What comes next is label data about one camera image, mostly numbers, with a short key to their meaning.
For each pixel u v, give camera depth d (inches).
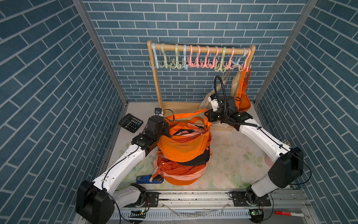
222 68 29.7
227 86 33.4
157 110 26.5
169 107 45.5
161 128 23.6
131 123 41.1
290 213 27.3
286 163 16.4
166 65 29.7
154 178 29.5
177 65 30.0
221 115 26.9
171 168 28.2
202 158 29.9
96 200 14.8
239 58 28.8
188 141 31.5
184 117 31.2
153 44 27.2
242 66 29.0
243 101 39.2
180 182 30.8
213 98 28.0
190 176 28.9
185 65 29.6
